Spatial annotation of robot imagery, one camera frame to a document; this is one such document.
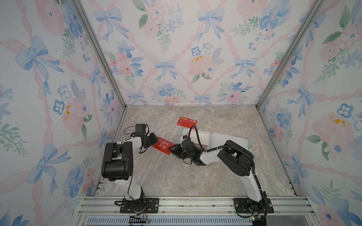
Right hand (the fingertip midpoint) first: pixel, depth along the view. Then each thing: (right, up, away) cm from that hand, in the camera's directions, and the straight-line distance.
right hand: (169, 149), depth 92 cm
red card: (-4, +2, +5) cm, 7 cm away
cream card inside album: (+24, +7, +5) cm, 25 cm away
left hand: (-9, +6, +6) cm, 12 cm away
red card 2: (+12, +17, +17) cm, 27 cm away
